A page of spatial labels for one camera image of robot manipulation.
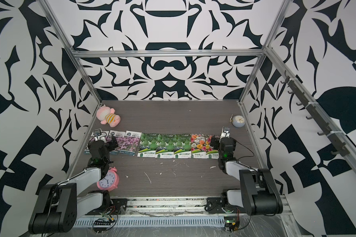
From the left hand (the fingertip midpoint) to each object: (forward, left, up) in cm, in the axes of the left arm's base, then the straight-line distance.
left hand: (101, 136), depth 87 cm
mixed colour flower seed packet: (-8, -64, -10) cm, 65 cm away
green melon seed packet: (-1, -25, -12) cm, 27 cm away
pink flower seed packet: (+6, -6, -11) cm, 14 cm away
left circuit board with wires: (-41, -7, -15) cm, 44 cm away
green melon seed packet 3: (-2, -47, -12) cm, 48 cm away
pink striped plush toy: (+20, +4, -5) cm, 21 cm away
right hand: (0, -71, -3) cm, 71 cm away
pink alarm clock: (-23, -8, -9) cm, 26 cm away
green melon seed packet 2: (-1, -35, -12) cm, 37 cm away
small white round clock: (+13, -86, -7) cm, 87 cm away
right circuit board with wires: (-43, -68, -12) cm, 81 cm away
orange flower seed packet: (-2, -57, -12) cm, 59 cm away
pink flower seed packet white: (+1, -13, -11) cm, 17 cm away
